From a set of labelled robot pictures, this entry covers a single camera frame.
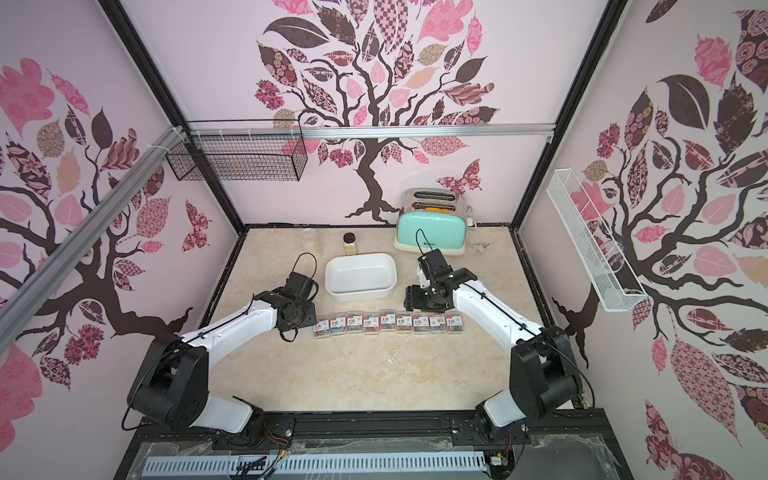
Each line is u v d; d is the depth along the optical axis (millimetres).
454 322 914
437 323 903
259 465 723
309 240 1041
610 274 660
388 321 920
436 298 613
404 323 915
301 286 722
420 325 901
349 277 1033
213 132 896
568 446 713
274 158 830
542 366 432
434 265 672
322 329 898
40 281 527
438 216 1008
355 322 917
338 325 901
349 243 1037
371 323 903
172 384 427
